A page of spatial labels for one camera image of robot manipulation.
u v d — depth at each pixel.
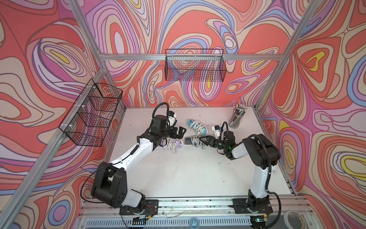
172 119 0.75
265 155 0.51
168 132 0.72
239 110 0.93
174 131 0.74
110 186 0.42
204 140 0.92
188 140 0.93
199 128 0.98
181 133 0.75
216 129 0.90
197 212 0.73
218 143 0.86
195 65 0.97
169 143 0.91
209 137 0.86
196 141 0.91
